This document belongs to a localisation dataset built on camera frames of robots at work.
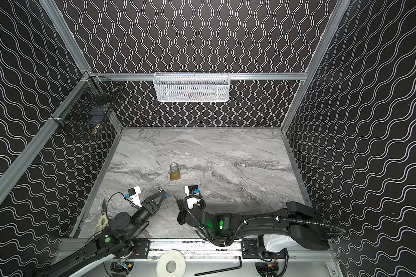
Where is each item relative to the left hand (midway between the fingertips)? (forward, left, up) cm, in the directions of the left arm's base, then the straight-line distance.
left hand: (168, 196), depth 71 cm
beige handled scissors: (-6, +33, -17) cm, 38 cm away
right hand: (-2, -4, -3) cm, 5 cm away
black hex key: (-20, -30, -20) cm, 41 cm away
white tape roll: (-18, -1, -19) cm, 26 cm away
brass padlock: (+22, +4, -17) cm, 28 cm away
